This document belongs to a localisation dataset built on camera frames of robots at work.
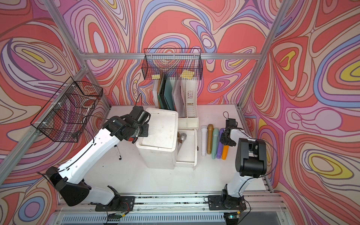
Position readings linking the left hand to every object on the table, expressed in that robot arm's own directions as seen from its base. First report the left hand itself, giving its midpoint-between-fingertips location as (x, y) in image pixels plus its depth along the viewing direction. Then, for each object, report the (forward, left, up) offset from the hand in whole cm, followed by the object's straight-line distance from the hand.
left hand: (146, 129), depth 75 cm
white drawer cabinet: (-12, -8, 0) cm, 15 cm away
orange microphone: (-2, -48, -23) cm, 53 cm away
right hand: (+4, -51, -24) cm, 57 cm away
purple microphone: (0, -45, -22) cm, 50 cm away
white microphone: (+14, -36, -21) cm, 44 cm away
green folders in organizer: (+23, -9, +1) cm, 24 cm away
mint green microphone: (+6, -43, -22) cm, 49 cm away
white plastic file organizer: (+36, -22, -4) cm, 42 cm away
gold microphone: (+12, -40, -21) cm, 47 cm away
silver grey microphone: (+7, -20, -18) cm, 28 cm away
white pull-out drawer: (0, -23, -22) cm, 32 cm away
